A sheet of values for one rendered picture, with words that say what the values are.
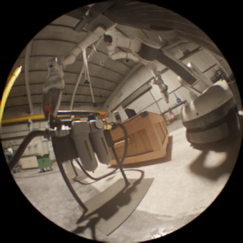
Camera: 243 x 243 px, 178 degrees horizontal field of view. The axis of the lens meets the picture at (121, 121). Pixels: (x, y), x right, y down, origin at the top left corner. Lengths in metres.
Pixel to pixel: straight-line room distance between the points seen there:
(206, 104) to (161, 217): 0.55
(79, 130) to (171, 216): 0.49
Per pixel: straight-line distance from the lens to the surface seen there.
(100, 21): 0.40
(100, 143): 0.39
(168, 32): 0.17
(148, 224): 0.35
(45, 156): 2.86
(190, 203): 0.37
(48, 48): 8.78
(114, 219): 0.40
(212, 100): 0.53
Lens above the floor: 0.32
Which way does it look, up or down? 12 degrees up
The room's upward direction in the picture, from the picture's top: 21 degrees counter-clockwise
